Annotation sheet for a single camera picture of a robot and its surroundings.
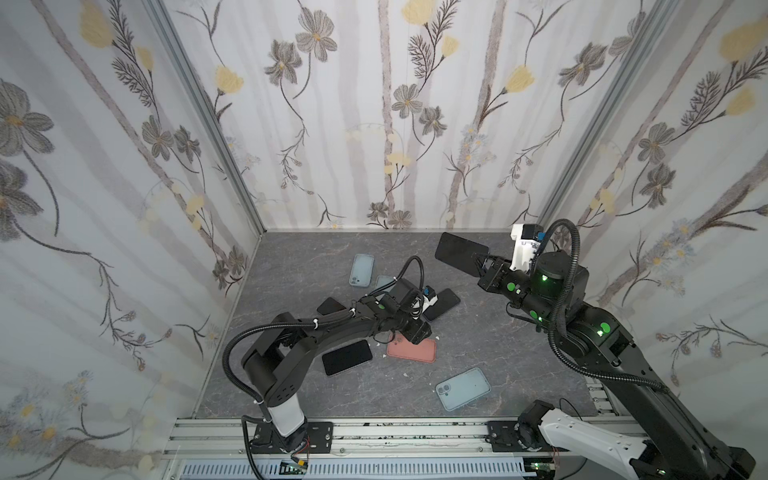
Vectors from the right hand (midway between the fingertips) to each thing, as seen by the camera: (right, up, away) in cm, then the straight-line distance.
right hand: (476, 251), depth 59 cm
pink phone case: (-8, -29, +29) cm, 42 cm away
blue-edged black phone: (+2, -16, +42) cm, 45 cm away
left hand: (-8, -19, +27) cm, 34 cm away
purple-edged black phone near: (-31, -31, +29) cm, 52 cm away
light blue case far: (-28, -6, +50) cm, 57 cm away
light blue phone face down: (+3, -39, +25) cm, 46 cm away
